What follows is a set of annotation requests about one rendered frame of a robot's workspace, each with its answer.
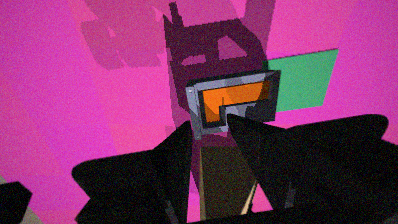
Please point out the orange l-shaped part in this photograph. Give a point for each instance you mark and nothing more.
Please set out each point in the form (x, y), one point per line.
(215, 97)

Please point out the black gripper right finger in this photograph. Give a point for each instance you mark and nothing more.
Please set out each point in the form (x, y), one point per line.
(276, 155)

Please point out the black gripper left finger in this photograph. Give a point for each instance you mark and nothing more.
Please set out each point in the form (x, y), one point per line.
(166, 167)

